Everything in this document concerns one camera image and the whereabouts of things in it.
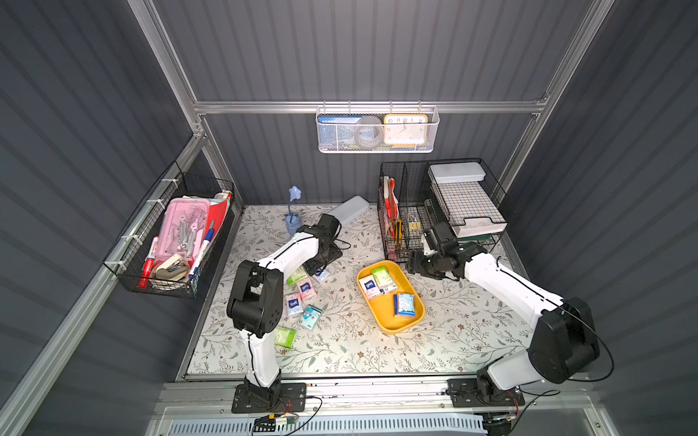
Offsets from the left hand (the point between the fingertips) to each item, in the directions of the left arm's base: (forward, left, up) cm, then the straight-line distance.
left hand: (330, 260), depth 94 cm
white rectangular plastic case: (+31, -7, -5) cm, 32 cm away
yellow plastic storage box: (-14, -18, -6) cm, 24 cm away
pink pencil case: (-5, +38, +24) cm, 45 cm away
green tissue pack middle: (-3, +11, -4) cm, 12 cm away
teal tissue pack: (-18, +6, -5) cm, 20 cm away
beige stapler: (-18, +34, +24) cm, 46 cm away
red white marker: (-17, +42, +24) cm, 51 cm away
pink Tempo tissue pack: (-14, +12, -5) cm, 19 cm away
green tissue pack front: (-25, +13, -5) cm, 28 cm away
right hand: (-6, -29, +6) cm, 31 cm away
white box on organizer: (+29, -46, +16) cm, 57 cm away
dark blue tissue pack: (-15, -22, -3) cm, 27 cm away
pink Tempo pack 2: (-3, +3, -5) cm, 7 cm away
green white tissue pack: (-6, -18, -1) cm, 19 cm away
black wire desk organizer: (+33, -35, 0) cm, 48 cm away
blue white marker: (-8, +30, +24) cm, 39 cm away
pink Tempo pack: (-9, +8, -4) cm, 13 cm away
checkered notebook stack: (+16, -48, +14) cm, 52 cm away
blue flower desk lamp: (+18, +15, +2) cm, 24 cm away
